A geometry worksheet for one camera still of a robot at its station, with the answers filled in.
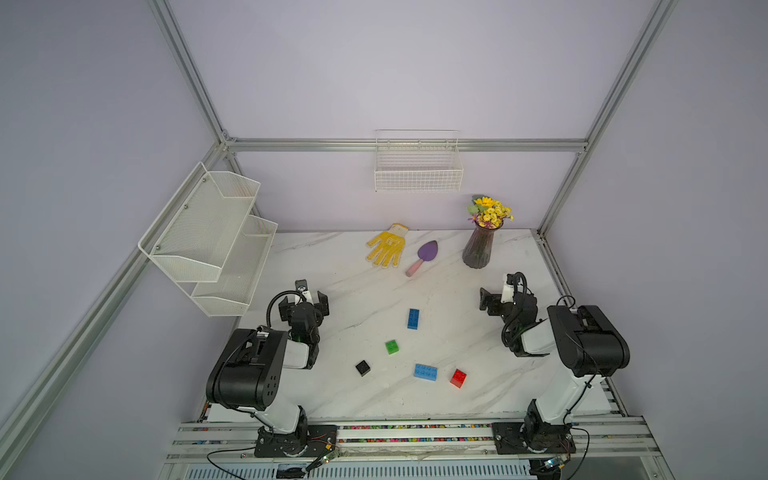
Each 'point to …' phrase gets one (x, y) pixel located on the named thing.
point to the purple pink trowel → (426, 252)
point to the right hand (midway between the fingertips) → (496, 292)
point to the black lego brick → (363, 368)
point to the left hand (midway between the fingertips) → (303, 298)
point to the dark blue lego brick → (413, 319)
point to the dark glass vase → (478, 249)
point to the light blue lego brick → (425, 372)
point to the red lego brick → (458, 378)
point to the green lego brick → (392, 347)
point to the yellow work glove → (388, 246)
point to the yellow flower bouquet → (489, 213)
